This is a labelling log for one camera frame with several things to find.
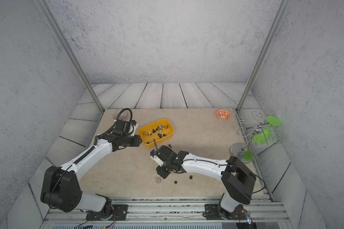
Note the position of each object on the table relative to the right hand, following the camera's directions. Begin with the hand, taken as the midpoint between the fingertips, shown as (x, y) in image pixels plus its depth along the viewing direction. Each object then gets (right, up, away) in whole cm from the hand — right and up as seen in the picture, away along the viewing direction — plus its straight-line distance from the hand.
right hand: (160, 171), depth 80 cm
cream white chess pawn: (-10, +19, +25) cm, 33 cm away
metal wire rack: (+51, +29, -3) cm, 59 cm away
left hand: (-12, +17, +7) cm, 22 cm away
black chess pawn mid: (+4, +11, +20) cm, 23 cm away
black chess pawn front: (+8, -7, +3) cm, 11 cm away
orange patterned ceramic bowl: (+47, +33, +35) cm, 67 cm away
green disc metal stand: (+51, +21, -5) cm, 56 cm away
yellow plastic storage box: (+1, +19, +25) cm, 31 cm away
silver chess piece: (-3, +21, +27) cm, 35 cm away
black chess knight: (-3, +17, +25) cm, 30 cm away
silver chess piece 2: (-1, -6, +2) cm, 6 cm away
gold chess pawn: (-13, +19, +25) cm, 34 cm away
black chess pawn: (-8, +20, +26) cm, 34 cm away
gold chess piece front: (+1, +24, +28) cm, 37 cm away
